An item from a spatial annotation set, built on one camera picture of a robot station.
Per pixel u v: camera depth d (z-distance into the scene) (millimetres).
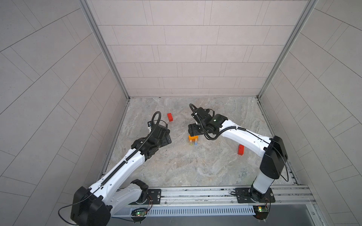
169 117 1020
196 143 891
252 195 631
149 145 569
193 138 845
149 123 684
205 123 597
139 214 645
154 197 707
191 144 889
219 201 707
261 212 678
